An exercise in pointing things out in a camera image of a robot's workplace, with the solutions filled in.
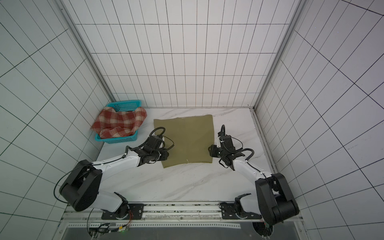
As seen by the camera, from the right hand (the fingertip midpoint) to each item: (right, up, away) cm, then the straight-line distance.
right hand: (211, 147), depth 90 cm
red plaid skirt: (-70, +14, +14) cm, 73 cm away
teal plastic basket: (-67, +27, +23) cm, 76 cm away
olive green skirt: (-12, +5, +11) cm, 17 cm away
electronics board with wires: (-58, -38, -20) cm, 72 cm away
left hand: (-28, -6, -1) cm, 28 cm away
